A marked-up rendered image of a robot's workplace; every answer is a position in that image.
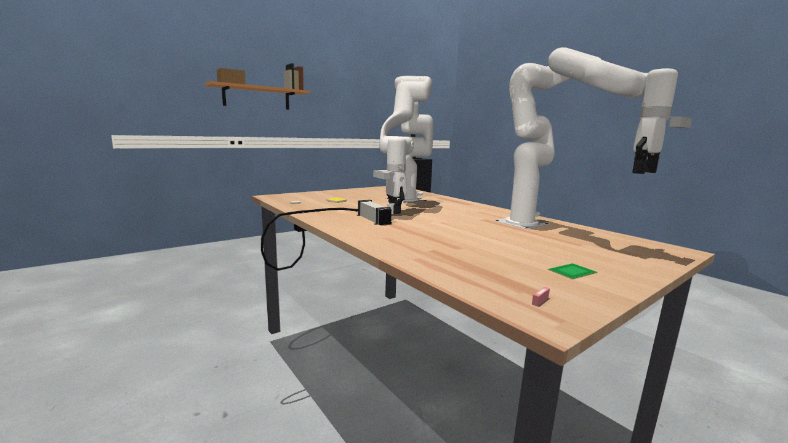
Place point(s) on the small pink block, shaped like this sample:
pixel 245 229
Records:
pixel 540 296

